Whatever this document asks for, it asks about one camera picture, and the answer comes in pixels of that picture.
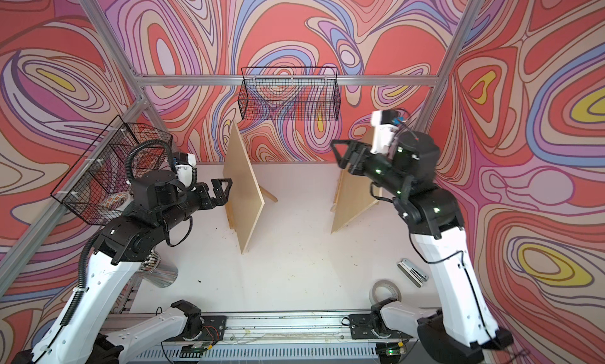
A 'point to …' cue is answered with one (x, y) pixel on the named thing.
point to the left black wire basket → (96, 186)
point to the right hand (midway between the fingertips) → (341, 152)
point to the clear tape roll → (382, 290)
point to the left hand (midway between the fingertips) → (222, 182)
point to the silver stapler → (417, 276)
